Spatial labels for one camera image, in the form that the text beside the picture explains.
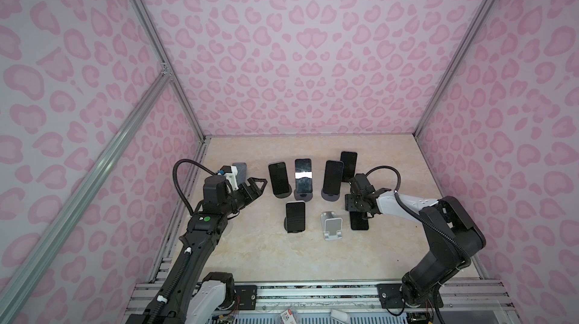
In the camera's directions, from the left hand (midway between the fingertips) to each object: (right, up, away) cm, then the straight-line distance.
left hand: (261, 182), depth 77 cm
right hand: (+36, -10, +18) cm, 42 cm away
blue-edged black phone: (+27, 0, +14) cm, 30 cm away
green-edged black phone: (+35, -15, +7) cm, 38 cm away
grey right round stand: (+27, -9, +20) cm, 34 cm away
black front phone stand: (+7, -19, +13) cm, 24 cm away
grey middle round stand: (+14, -9, +20) cm, 26 cm away
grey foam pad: (-13, +1, +26) cm, 29 cm away
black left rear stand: (+6, -4, +18) cm, 19 cm away
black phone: (+35, +7, +21) cm, 41 cm away
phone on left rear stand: (+5, +3, +13) cm, 14 cm away
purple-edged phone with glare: (+15, +1, +16) cm, 22 cm away
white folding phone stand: (+25, -16, +5) cm, 30 cm away
